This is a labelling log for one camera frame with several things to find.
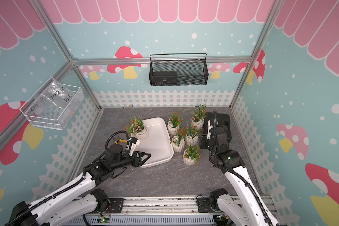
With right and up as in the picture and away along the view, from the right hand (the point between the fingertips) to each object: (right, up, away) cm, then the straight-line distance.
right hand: (203, 135), depth 75 cm
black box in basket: (-22, +35, +14) cm, 43 cm away
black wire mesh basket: (-13, +39, +17) cm, 45 cm away
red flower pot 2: (-16, +6, +24) cm, 29 cm away
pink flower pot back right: (+2, +12, +22) cm, 25 cm away
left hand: (-30, -12, +1) cm, 32 cm away
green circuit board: (-52, -44, -2) cm, 69 cm away
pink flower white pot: (-40, +3, +15) cm, 42 cm away
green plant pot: (-4, -2, +19) cm, 20 cm away
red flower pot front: (-6, -12, +4) cm, 14 cm away
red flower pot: (-13, -6, +15) cm, 21 cm away
